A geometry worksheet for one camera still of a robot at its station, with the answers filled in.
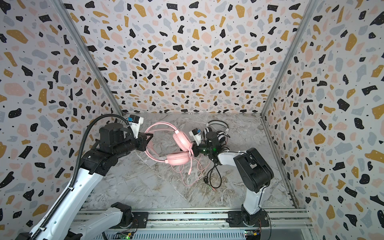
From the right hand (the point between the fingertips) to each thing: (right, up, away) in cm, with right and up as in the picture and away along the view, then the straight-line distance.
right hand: (182, 145), depth 84 cm
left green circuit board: (-25, -41, -14) cm, 50 cm away
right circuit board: (+36, -41, -13) cm, 56 cm away
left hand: (-12, +8, -17) cm, 22 cm away
